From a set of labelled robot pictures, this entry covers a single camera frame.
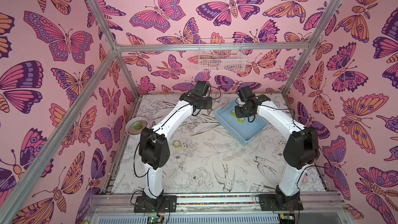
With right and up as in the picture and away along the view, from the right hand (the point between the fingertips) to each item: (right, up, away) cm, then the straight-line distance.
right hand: (236, 113), depth 91 cm
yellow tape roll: (-15, +5, -11) cm, 19 cm away
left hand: (-15, +7, -2) cm, 17 cm away
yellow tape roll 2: (-36, -19, +4) cm, 41 cm away
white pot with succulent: (-59, -8, -2) cm, 60 cm away
